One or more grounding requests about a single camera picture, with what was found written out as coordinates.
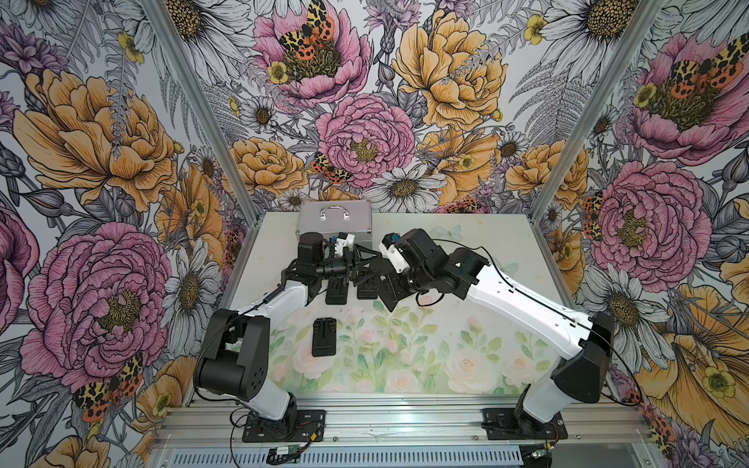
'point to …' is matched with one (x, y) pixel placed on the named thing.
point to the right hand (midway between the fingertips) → (387, 293)
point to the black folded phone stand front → (324, 336)
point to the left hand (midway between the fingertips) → (378, 267)
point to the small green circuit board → (283, 454)
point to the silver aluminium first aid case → (334, 217)
